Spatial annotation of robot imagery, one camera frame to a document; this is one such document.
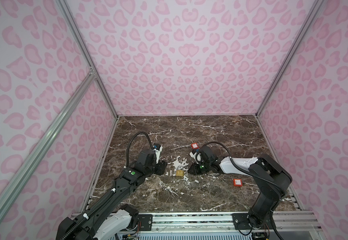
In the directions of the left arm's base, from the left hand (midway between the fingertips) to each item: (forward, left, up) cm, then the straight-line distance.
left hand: (164, 160), depth 80 cm
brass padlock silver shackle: (-1, -8, -13) cm, 16 cm away
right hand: (-2, -14, -11) cm, 18 cm away
